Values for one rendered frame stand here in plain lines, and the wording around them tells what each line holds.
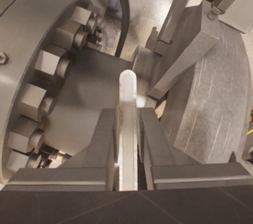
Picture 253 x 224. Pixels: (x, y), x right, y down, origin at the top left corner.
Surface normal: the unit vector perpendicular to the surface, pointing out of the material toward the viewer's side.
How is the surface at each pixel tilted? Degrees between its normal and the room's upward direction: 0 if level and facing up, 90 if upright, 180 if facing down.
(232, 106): 35
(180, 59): 41
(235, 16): 22
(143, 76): 51
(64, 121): 5
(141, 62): 60
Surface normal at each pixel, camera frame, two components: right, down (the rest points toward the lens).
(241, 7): -0.17, 0.65
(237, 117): 0.20, -0.17
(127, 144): 0.00, 0.28
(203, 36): -0.27, 0.82
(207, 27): 0.27, -0.44
